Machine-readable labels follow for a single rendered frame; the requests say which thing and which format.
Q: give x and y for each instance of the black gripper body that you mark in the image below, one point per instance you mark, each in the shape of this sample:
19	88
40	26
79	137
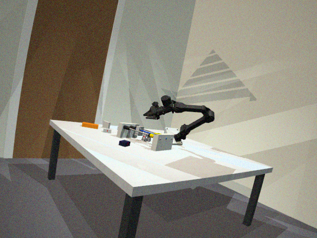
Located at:
157	112

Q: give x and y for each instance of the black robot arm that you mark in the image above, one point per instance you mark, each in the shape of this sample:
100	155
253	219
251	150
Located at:
179	107

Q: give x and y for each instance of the orange rectangular block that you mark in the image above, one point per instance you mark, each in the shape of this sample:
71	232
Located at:
90	125

